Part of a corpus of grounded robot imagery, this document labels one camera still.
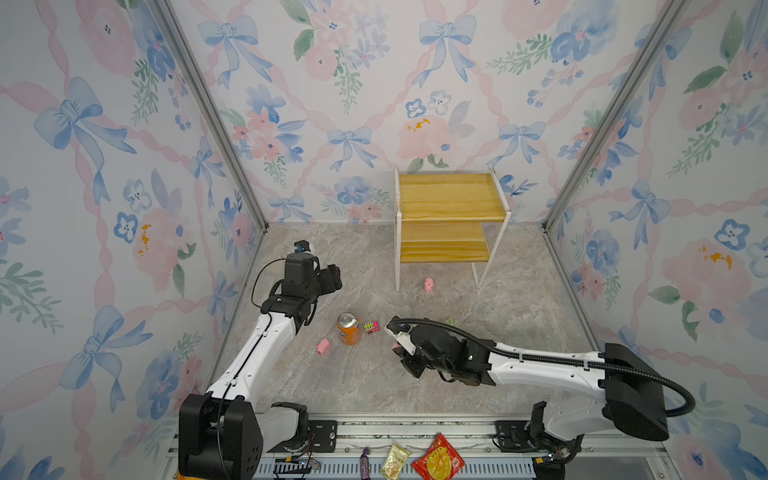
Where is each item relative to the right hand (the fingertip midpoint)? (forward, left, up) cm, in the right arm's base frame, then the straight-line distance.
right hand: (395, 344), depth 79 cm
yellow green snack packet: (-25, 0, -8) cm, 26 cm away
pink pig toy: (+25, -11, -8) cm, 28 cm away
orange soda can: (+4, +13, 0) cm, 13 cm away
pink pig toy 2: (+3, +21, -9) cm, 23 cm away
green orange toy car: (+10, -16, -7) cm, 21 cm away
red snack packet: (-25, -11, -9) cm, 28 cm away
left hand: (+18, +19, +9) cm, 28 cm away
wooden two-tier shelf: (+24, -11, +22) cm, 35 cm away
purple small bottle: (-25, +7, -10) cm, 28 cm away
